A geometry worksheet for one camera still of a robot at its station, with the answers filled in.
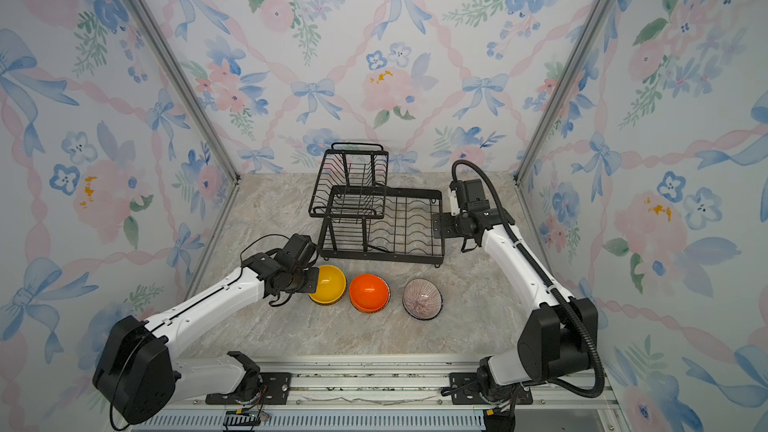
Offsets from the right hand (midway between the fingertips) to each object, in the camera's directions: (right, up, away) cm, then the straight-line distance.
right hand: (450, 221), depth 85 cm
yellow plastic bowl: (-34, -18, 0) cm, 39 cm away
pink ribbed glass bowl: (-8, -23, +1) cm, 24 cm away
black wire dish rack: (-24, +1, -6) cm, 25 cm away
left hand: (-39, -16, -1) cm, 42 cm away
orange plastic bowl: (-23, -20, -1) cm, 31 cm away
